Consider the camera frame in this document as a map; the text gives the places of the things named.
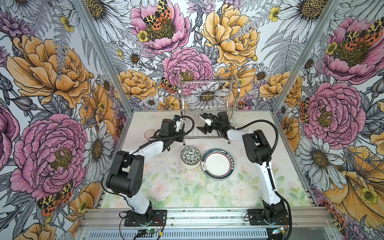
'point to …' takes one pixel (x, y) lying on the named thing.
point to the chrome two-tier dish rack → (207, 107)
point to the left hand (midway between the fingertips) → (182, 135)
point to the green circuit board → (152, 230)
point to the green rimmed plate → (218, 164)
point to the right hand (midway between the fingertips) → (202, 123)
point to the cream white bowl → (190, 166)
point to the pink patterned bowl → (190, 155)
